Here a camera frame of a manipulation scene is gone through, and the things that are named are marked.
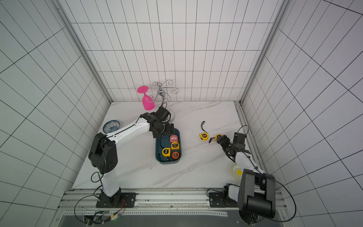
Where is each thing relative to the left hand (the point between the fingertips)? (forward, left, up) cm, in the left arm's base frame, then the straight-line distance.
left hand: (166, 135), depth 88 cm
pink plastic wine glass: (+25, +15, +4) cm, 29 cm away
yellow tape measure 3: (-3, -6, -7) cm, 10 cm away
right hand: (0, -32, -4) cm, 33 cm away
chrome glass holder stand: (+23, +2, +13) cm, 27 cm away
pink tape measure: (+2, -4, -7) cm, 9 cm away
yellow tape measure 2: (+4, -34, -7) cm, 35 cm away
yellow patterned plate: (-18, -43, -9) cm, 48 cm away
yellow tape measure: (+5, -25, -8) cm, 27 cm away
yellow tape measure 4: (-8, 0, -7) cm, 11 cm away
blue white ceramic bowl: (+12, +43, -7) cm, 45 cm away
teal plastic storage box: (+1, +3, -10) cm, 10 cm away
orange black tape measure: (-11, -6, -6) cm, 13 cm away
